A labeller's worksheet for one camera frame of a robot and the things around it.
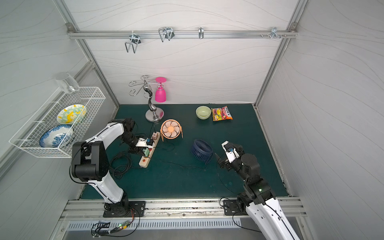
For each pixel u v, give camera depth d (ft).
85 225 2.30
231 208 2.40
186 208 2.46
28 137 1.83
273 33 2.51
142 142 2.56
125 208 2.19
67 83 2.10
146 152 2.81
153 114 3.66
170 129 3.14
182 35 2.60
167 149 3.19
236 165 2.12
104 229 2.33
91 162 1.57
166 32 2.50
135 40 2.57
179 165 2.85
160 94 3.41
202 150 2.69
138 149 2.58
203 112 3.66
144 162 2.87
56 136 2.05
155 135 3.08
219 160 2.26
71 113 2.30
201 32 2.57
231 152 1.98
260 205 1.64
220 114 3.62
